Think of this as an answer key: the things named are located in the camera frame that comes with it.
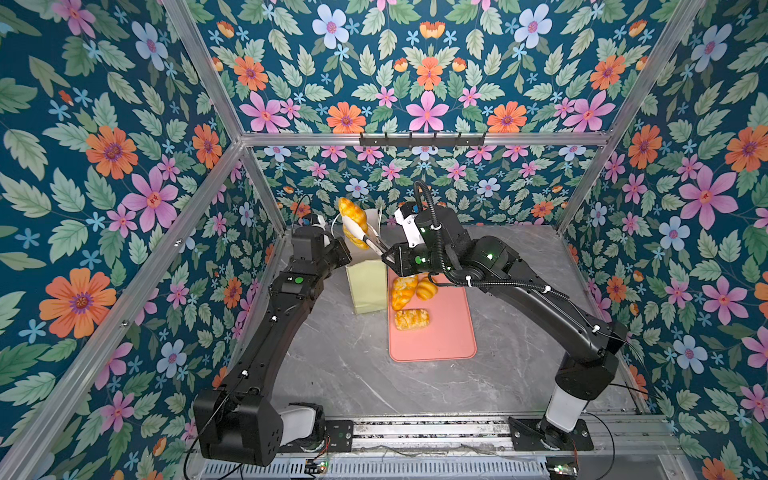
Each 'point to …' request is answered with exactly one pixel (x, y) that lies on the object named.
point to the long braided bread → (403, 288)
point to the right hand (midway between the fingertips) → (386, 252)
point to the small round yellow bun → (425, 289)
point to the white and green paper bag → (368, 275)
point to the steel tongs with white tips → (370, 235)
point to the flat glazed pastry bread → (411, 319)
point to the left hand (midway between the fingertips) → (350, 234)
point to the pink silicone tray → (449, 335)
